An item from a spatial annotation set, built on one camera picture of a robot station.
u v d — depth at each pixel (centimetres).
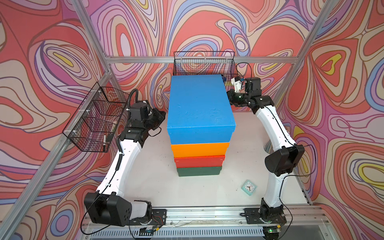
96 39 79
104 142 70
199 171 80
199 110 57
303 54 85
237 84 73
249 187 81
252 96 62
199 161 73
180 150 67
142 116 57
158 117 65
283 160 50
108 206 38
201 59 87
